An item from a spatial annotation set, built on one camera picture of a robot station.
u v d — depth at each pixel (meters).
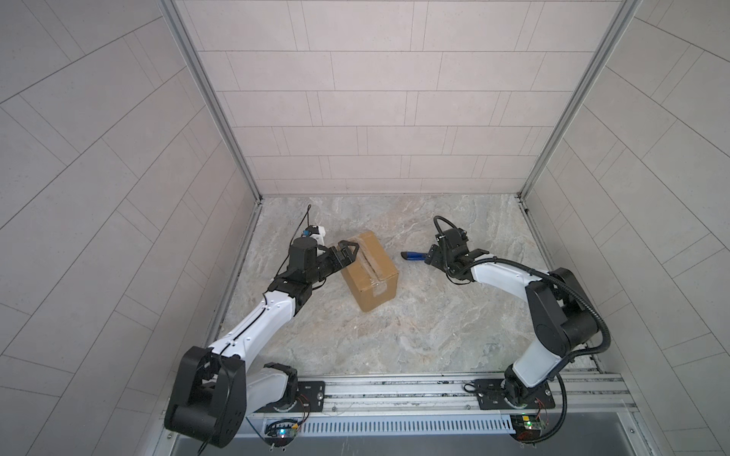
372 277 0.77
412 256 0.97
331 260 0.72
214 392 0.40
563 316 0.46
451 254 0.72
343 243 0.74
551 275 0.50
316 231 0.75
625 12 0.71
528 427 0.68
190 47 0.77
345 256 0.72
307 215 1.12
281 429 0.65
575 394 0.72
